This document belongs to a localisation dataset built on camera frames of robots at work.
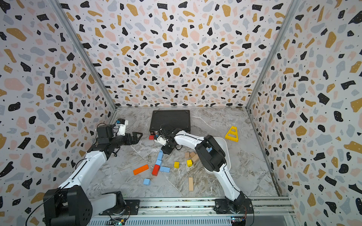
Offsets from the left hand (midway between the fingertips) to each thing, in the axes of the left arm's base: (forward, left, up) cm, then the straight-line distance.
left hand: (136, 133), depth 84 cm
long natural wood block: (-25, -32, -17) cm, 44 cm away
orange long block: (-16, -2, -16) cm, 22 cm away
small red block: (+9, -4, -18) cm, 20 cm away
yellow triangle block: (+5, -65, -16) cm, 67 cm away
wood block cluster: (-8, -34, -15) cm, 38 cm away
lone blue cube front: (-23, -6, -16) cm, 28 cm away
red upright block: (-16, -11, -16) cm, 25 cm away
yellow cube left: (-13, -23, -15) cm, 31 cm away
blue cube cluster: (-12, -12, -15) cm, 22 cm away
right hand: (-2, -16, -17) cm, 23 cm away
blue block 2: (-6, -12, -16) cm, 21 cm away
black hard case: (+20, -16, -12) cm, 28 cm away
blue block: (-15, -16, -17) cm, 28 cm away
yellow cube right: (-12, -31, -15) cm, 37 cm away
